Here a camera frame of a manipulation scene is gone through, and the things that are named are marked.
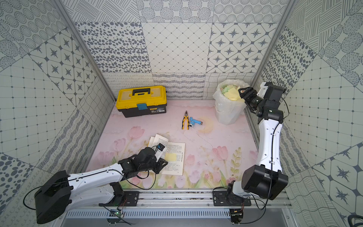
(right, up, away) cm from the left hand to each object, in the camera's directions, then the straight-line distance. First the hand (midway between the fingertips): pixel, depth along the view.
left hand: (166, 158), depth 81 cm
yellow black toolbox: (-25, +35, +17) cm, 46 cm away
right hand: (+41, +37, -8) cm, 55 cm away
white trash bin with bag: (+39, +27, +8) cm, 48 cm away
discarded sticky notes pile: (+40, +40, +7) cm, 57 cm away
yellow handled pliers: (+11, +24, +27) cm, 37 cm away
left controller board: (-25, -27, -10) cm, 38 cm away
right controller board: (+38, -26, -9) cm, 47 cm away
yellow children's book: (+4, -7, +3) cm, 8 cm away
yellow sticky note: (+2, -1, +7) cm, 7 cm away
